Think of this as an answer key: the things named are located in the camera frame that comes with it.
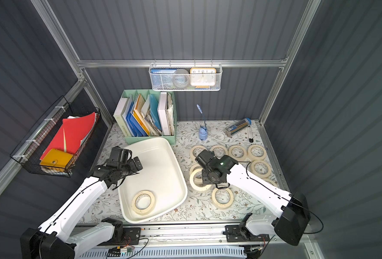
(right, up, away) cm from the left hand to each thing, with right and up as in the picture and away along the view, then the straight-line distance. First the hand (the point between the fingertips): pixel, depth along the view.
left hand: (131, 165), depth 81 cm
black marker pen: (+71, +12, +27) cm, 77 cm away
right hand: (+41, -6, -3) cm, 41 cm away
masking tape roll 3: (+31, +4, +18) cm, 36 cm away
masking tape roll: (+38, -9, -6) cm, 40 cm away
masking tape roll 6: (+10, -21, -2) cm, 24 cm away
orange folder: (-1, +26, +18) cm, 31 cm away
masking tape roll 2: (+45, -20, -2) cm, 49 cm away
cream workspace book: (-10, +27, +8) cm, 30 cm away
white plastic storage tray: (+13, -12, +8) cm, 19 cm away
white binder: (+14, +28, +13) cm, 34 cm away
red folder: (-24, +18, -7) cm, 30 cm away
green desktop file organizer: (-12, +43, +24) cm, 50 cm away
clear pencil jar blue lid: (+63, +22, +30) cm, 73 cm away
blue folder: (-4, +21, +15) cm, 26 cm away
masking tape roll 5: (+31, -4, +13) cm, 34 cm away
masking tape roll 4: (+71, +1, +17) cm, 73 cm away
